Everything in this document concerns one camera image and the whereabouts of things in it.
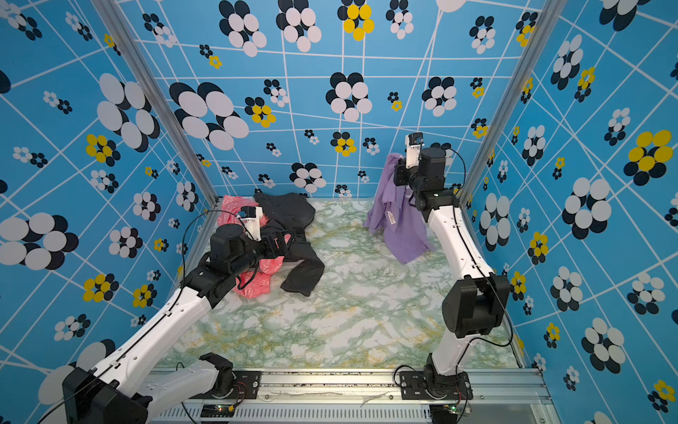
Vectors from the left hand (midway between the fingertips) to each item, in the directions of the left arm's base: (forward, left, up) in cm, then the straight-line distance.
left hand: (285, 231), depth 75 cm
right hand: (+21, -35, +10) cm, 42 cm away
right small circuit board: (-40, -44, -28) cm, 66 cm away
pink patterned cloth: (-15, +6, -3) cm, 16 cm away
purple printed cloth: (+14, -34, -9) cm, 38 cm away
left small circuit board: (-40, +18, -30) cm, 53 cm away
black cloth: (+17, +7, -18) cm, 25 cm away
